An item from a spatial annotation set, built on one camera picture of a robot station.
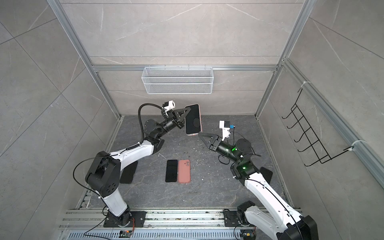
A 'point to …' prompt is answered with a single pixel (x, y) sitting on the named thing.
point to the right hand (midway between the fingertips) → (198, 136)
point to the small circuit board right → (248, 234)
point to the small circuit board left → (125, 233)
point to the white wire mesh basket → (177, 80)
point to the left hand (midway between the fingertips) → (190, 108)
